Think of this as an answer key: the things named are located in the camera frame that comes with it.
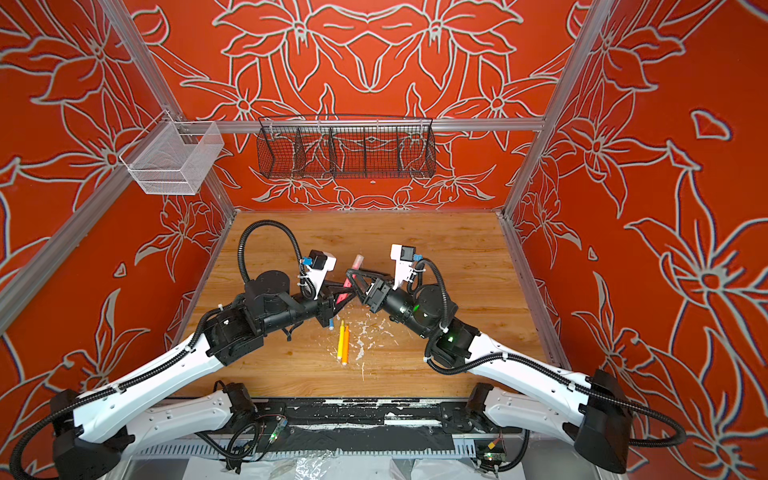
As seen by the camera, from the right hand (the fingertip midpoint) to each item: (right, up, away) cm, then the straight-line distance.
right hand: (344, 275), depth 59 cm
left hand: (+1, -3, +5) cm, 6 cm away
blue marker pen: (-5, -14, +13) cm, 20 cm away
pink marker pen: (0, -2, +3) cm, 4 cm away
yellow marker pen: (-4, -22, +26) cm, 35 cm away
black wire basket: (-5, +39, +40) cm, 56 cm away
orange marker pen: (-3, -23, +25) cm, 34 cm away
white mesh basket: (-58, +33, +33) cm, 75 cm away
